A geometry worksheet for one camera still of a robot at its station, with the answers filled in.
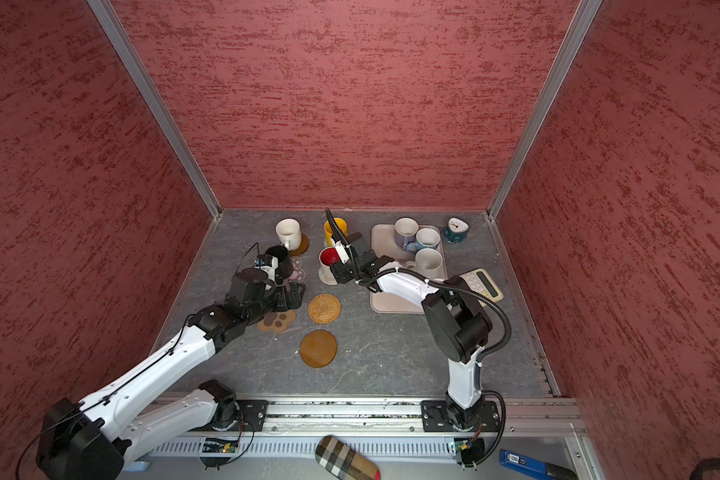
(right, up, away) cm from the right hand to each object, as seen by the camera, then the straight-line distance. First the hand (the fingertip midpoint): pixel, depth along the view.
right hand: (339, 269), depth 93 cm
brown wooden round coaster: (-5, -23, -8) cm, 24 cm away
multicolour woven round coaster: (-5, -2, +6) cm, 8 cm away
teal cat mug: (+43, +13, +17) cm, 48 cm away
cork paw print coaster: (-19, -16, -3) cm, 25 cm away
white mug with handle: (-18, +12, +8) cm, 23 cm away
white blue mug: (+30, +10, +11) cm, 34 cm away
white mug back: (+23, +12, +17) cm, 31 cm away
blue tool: (+47, -41, -28) cm, 68 cm away
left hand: (-12, -6, -11) cm, 18 cm away
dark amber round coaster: (-15, +6, +14) cm, 22 cm away
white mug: (+30, +1, +10) cm, 32 cm away
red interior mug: (-4, +4, +6) cm, 8 cm away
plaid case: (+3, -41, -27) cm, 49 cm away
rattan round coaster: (-5, -13, +1) cm, 14 cm away
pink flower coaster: (-15, -3, +8) cm, 17 cm away
